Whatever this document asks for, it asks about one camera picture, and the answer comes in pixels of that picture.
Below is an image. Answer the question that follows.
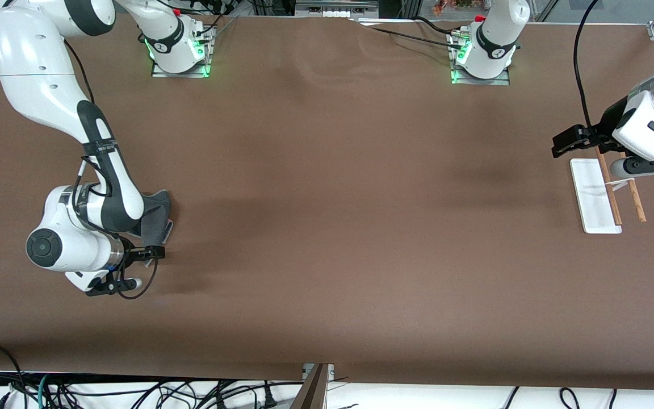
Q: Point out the white wooden towel rack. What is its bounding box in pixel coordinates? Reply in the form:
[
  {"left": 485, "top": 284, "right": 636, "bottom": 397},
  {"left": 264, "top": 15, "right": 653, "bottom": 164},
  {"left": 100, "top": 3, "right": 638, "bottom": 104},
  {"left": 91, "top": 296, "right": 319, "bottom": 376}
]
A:
[{"left": 569, "top": 149, "right": 647, "bottom": 235}]

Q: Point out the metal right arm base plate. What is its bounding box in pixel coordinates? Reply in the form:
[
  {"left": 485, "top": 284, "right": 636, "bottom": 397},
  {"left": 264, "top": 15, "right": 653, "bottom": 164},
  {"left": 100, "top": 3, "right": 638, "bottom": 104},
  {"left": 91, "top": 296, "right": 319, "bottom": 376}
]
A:
[{"left": 150, "top": 26, "right": 213, "bottom": 79}]

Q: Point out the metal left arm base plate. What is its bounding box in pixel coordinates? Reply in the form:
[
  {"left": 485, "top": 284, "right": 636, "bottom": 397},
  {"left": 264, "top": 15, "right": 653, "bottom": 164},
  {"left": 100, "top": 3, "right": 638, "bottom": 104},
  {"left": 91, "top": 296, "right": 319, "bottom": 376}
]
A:
[{"left": 450, "top": 28, "right": 511, "bottom": 86}]

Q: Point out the black base cable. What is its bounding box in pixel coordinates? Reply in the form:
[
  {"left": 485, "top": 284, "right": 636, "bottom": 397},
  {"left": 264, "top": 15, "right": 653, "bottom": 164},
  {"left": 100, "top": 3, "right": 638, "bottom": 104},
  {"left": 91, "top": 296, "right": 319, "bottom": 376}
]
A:
[
  {"left": 351, "top": 19, "right": 462, "bottom": 49},
  {"left": 414, "top": 16, "right": 466, "bottom": 37},
  {"left": 191, "top": 5, "right": 238, "bottom": 41}
]

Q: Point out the teal floor cable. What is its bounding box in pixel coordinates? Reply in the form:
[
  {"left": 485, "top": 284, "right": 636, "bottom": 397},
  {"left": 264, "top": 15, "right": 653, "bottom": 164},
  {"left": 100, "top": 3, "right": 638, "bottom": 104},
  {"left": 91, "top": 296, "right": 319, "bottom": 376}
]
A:
[{"left": 36, "top": 373, "right": 51, "bottom": 409}]

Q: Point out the grey and pink towel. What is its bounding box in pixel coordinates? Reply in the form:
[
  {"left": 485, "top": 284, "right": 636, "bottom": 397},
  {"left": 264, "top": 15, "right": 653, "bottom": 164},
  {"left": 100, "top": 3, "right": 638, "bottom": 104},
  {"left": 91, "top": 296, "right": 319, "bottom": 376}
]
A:
[{"left": 139, "top": 191, "right": 174, "bottom": 268}]

